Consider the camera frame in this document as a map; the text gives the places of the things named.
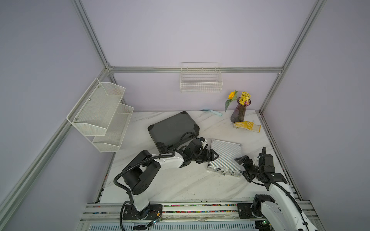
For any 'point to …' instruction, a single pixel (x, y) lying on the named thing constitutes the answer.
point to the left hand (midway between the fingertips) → (214, 158)
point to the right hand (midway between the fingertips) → (238, 166)
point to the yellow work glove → (250, 126)
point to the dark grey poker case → (167, 134)
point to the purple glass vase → (238, 112)
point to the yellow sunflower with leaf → (231, 96)
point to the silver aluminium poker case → (225, 163)
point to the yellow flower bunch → (244, 98)
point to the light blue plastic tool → (212, 111)
